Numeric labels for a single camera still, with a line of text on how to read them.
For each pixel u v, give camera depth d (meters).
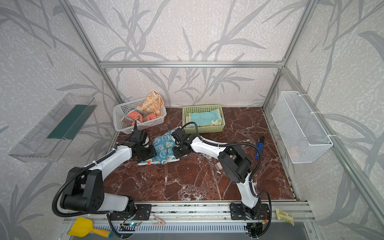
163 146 0.94
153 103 1.16
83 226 0.72
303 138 0.62
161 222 0.71
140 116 1.08
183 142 0.70
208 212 0.75
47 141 0.63
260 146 0.98
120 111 1.11
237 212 0.74
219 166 0.86
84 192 0.42
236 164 0.50
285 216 0.71
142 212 0.72
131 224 0.71
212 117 1.09
